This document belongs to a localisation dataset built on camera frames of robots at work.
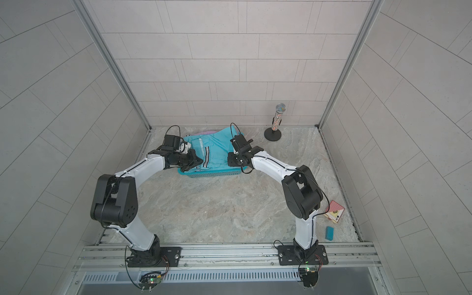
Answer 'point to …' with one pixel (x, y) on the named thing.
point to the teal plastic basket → (209, 173)
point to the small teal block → (329, 233)
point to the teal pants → (214, 148)
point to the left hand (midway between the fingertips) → (206, 158)
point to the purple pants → (206, 133)
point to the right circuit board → (309, 275)
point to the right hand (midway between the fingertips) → (230, 160)
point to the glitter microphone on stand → (273, 134)
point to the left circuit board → (149, 280)
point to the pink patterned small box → (335, 212)
